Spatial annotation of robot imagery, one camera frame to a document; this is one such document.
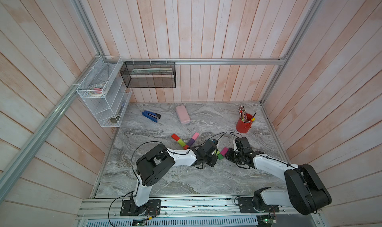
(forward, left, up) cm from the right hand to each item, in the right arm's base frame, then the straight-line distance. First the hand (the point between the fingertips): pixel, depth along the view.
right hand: (225, 153), depth 92 cm
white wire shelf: (+10, +64, +31) cm, 72 cm away
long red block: (+12, +32, 0) cm, 34 cm away
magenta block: (+1, 0, +1) cm, 2 cm away
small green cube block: (-2, +3, +1) cm, 4 cm away
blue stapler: (+29, +52, +2) cm, 60 cm away
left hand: (-5, +7, 0) cm, 9 cm away
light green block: (0, +5, +2) cm, 5 cm away
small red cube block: (+4, +25, 0) cm, 26 cm away
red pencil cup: (+15, -12, +8) cm, 21 cm away
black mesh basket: (+46, +52, +27) cm, 74 cm away
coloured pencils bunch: (+20, -12, +14) cm, 27 cm away
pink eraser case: (+31, +28, +2) cm, 41 cm away
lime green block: (+6, +28, +1) cm, 29 cm away
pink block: (+13, +18, +1) cm, 23 cm away
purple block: (+7, +22, 0) cm, 23 cm away
